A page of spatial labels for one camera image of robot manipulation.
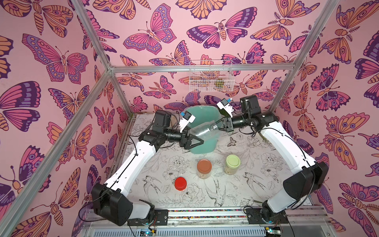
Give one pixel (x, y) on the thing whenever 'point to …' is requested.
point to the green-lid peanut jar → (233, 163)
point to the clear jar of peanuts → (207, 131)
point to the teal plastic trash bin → (204, 114)
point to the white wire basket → (211, 76)
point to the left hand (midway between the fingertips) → (200, 138)
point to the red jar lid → (180, 183)
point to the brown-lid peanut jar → (204, 167)
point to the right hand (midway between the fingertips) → (214, 125)
